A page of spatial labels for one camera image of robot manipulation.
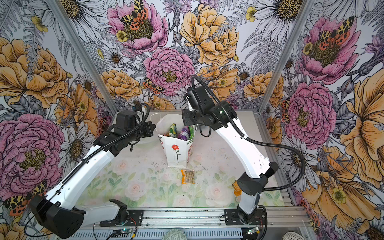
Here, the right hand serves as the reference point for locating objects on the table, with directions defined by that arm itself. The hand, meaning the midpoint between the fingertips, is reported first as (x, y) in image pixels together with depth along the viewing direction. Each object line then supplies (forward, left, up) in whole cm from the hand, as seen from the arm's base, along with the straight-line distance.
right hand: (189, 120), depth 68 cm
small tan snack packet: (-12, +3, -33) cm, 36 cm away
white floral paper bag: (-4, +7, -19) cm, 21 cm away
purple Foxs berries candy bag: (+4, +3, -15) cm, 15 cm away
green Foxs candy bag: (+10, +11, -20) cm, 25 cm away
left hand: (+2, +18, -9) cm, 20 cm away
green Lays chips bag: (+6, 0, -16) cm, 17 cm away
